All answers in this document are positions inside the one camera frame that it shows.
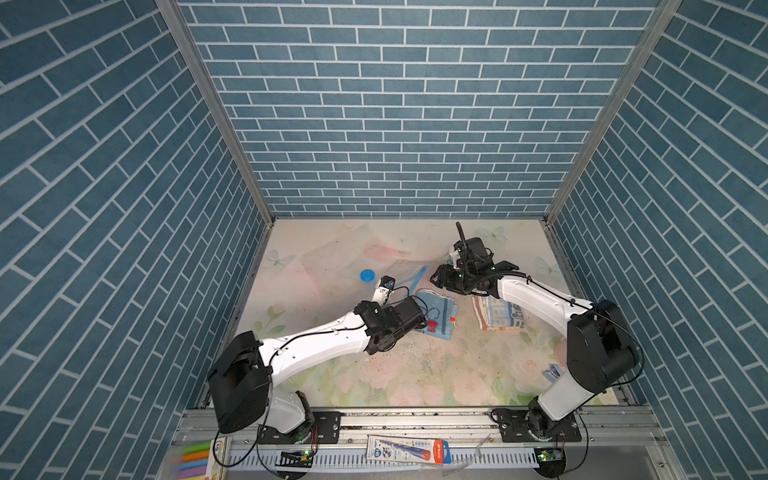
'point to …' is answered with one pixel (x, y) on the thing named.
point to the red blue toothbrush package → (408, 449)
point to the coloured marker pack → (198, 461)
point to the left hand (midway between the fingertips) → (376, 316)
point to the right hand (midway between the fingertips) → (438, 280)
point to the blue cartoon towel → (441, 314)
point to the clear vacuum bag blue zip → (346, 273)
